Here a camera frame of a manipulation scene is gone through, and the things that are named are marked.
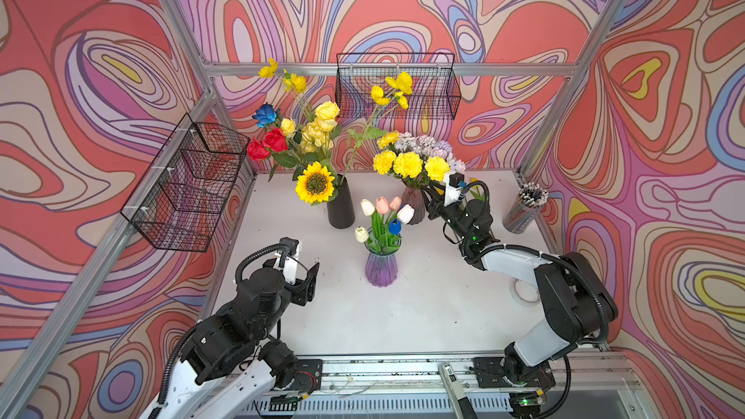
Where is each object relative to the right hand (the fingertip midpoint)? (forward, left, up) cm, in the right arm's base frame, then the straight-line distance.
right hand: (424, 191), depth 85 cm
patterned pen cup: (0, -34, -5) cm, 34 cm away
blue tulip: (-18, +10, +9) cm, 23 cm away
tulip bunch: (-12, +12, +3) cm, 18 cm away
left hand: (-24, +31, +4) cm, 39 cm away
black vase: (+2, +26, -11) cm, 29 cm away
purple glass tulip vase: (-14, +14, -21) cm, 29 cm away
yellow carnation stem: (+1, -2, +2) cm, 3 cm away
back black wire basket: (+37, -8, +11) cm, 39 cm away
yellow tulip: (+15, -25, -22) cm, 37 cm away
